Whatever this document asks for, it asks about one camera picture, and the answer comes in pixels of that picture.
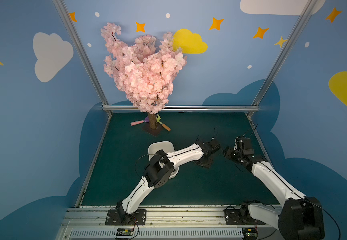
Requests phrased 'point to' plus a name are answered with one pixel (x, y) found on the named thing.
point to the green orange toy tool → (158, 117)
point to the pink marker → (136, 122)
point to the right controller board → (250, 233)
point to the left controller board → (125, 232)
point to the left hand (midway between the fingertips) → (206, 162)
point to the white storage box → (167, 146)
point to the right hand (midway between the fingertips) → (229, 150)
